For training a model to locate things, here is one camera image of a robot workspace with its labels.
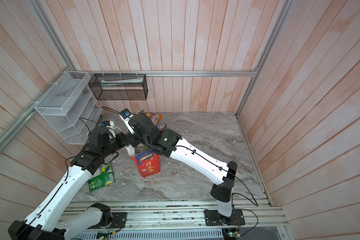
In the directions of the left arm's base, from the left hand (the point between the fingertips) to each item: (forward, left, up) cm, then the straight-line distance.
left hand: (130, 138), depth 75 cm
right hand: (-3, -3, +11) cm, 12 cm away
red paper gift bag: (-9, -9, -11) cm, 17 cm away
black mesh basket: (+46, +17, -1) cm, 49 cm away
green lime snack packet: (-11, +17, -23) cm, 31 cm away
